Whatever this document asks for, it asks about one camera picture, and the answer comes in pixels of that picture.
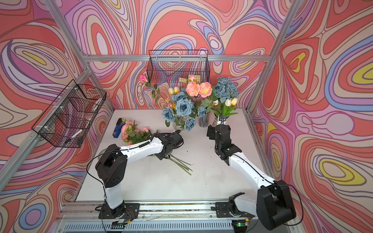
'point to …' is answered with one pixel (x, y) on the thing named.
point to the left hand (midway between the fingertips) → (167, 151)
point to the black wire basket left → (67, 121)
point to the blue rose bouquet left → (184, 111)
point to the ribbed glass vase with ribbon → (203, 121)
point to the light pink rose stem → (145, 128)
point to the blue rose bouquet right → (226, 93)
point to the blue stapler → (118, 127)
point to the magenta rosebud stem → (156, 92)
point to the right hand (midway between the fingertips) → (216, 129)
